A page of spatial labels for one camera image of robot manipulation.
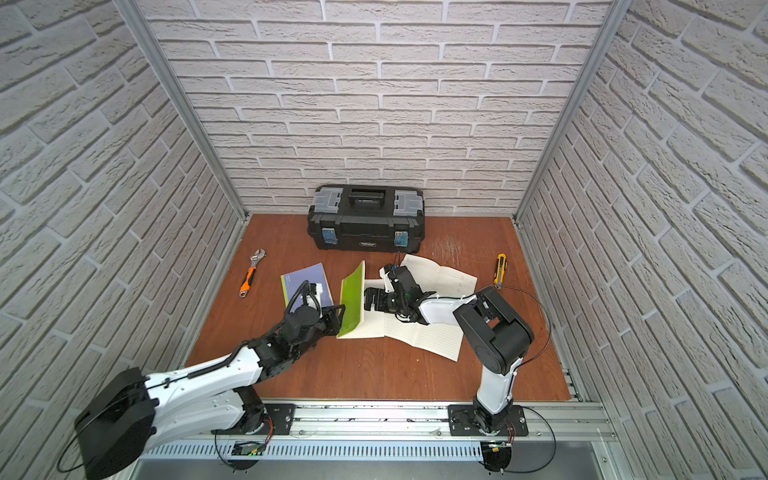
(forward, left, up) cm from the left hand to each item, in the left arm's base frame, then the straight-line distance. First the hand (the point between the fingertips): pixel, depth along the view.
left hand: (347, 305), depth 82 cm
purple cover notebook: (+15, +21, -11) cm, 28 cm away
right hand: (+5, -6, -8) cm, 11 cm away
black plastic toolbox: (+28, -9, +7) cm, 30 cm away
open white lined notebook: (+15, -30, -10) cm, 35 cm away
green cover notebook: (+3, 0, -6) cm, 7 cm away
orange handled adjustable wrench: (+24, +36, -11) cm, 45 cm away
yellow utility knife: (+18, -52, -9) cm, 55 cm away
